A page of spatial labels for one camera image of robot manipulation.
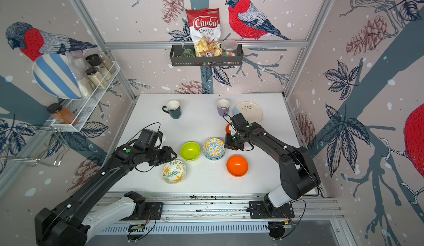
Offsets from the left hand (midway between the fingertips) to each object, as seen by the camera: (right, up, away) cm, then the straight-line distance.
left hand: (176, 153), depth 77 cm
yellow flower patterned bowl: (-3, -12, +8) cm, 15 cm away
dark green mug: (-9, +22, +26) cm, 35 cm away
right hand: (+24, +2, +10) cm, 26 cm away
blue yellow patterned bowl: (+18, -1, +13) cm, 22 cm away
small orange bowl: (+26, +8, +20) cm, 33 cm away
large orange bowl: (+30, -9, +8) cm, 32 cm away
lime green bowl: (+4, -2, +13) cm, 14 cm away
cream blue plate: (+43, +19, +34) cm, 59 cm away
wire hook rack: (-45, +12, -14) cm, 48 cm away
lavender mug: (+24, +23, +27) cm, 42 cm away
